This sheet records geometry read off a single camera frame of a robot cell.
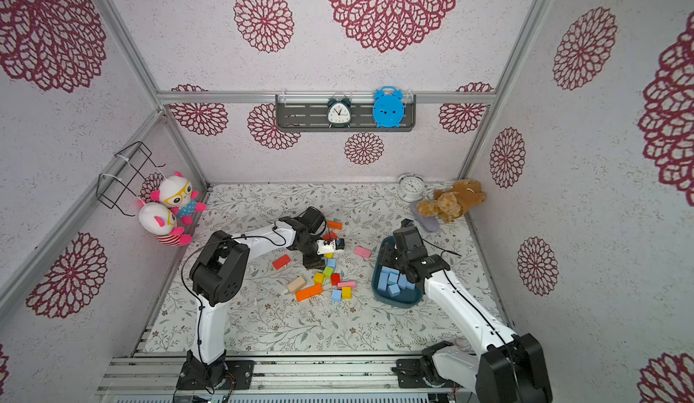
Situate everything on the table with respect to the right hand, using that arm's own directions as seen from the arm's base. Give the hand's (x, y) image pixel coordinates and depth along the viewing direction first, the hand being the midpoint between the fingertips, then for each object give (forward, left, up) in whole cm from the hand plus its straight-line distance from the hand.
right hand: (384, 249), depth 84 cm
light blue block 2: (-10, +15, -11) cm, 22 cm away
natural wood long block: (-7, +29, -12) cm, 32 cm away
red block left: (+1, +36, -12) cm, 37 cm away
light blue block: (+1, +17, -11) cm, 21 cm away
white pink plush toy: (+4, +70, +8) cm, 71 cm away
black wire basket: (+12, +76, +21) cm, 79 cm away
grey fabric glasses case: (+18, -19, -11) cm, 29 cm away
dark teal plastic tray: (-11, -7, -12) cm, 18 cm away
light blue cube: (-8, -4, -11) cm, 14 cm away
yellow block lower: (-10, +12, -11) cm, 19 cm away
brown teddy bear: (+19, -24, 0) cm, 30 cm away
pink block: (+6, +6, -12) cm, 15 cm away
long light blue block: (-4, 0, -12) cm, 13 cm away
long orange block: (-10, +24, -13) cm, 29 cm away
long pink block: (-7, +10, -11) cm, 17 cm away
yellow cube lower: (-5, +22, -11) cm, 25 cm away
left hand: (+4, +22, -13) cm, 26 cm away
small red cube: (-5, +16, -11) cm, 20 cm away
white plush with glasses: (+17, +71, +7) cm, 73 cm away
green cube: (-2, +18, -11) cm, 22 cm away
